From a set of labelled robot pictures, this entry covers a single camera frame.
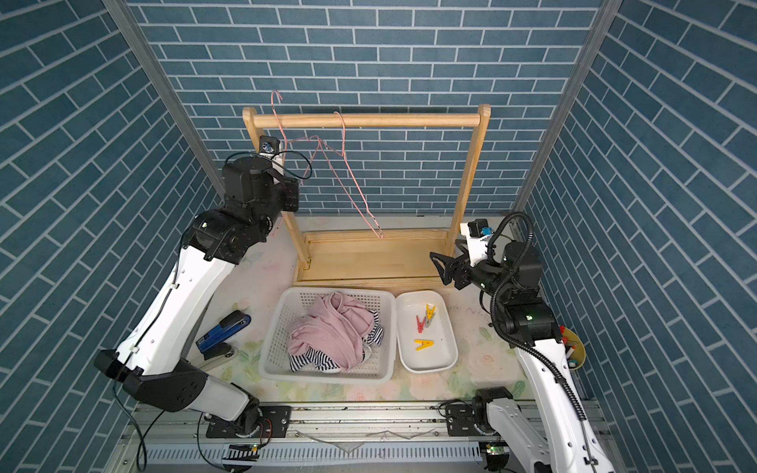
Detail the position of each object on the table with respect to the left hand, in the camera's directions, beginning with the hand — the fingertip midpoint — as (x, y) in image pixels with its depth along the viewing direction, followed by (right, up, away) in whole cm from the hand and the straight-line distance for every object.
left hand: (294, 176), depth 66 cm
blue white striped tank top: (-1, -47, +14) cm, 49 cm away
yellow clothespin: (+34, -37, +26) cm, 57 cm away
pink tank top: (+7, -38, +13) cm, 41 cm away
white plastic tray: (+32, -43, +24) cm, 59 cm away
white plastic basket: (-10, -33, +20) cm, 40 cm away
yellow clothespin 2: (+32, -45, +21) cm, 59 cm away
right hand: (+35, -17, +1) cm, 39 cm away
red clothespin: (+31, -41, +25) cm, 57 cm away
